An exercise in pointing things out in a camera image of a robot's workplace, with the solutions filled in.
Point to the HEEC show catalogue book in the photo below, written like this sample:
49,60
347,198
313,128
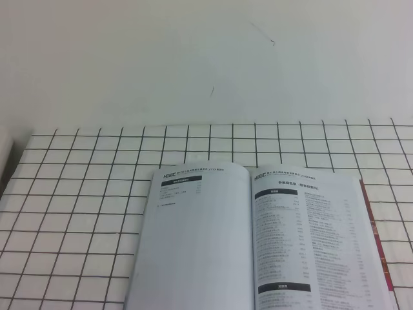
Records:
219,236

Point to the white grid-pattern tablecloth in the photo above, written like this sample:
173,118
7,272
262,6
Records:
71,212

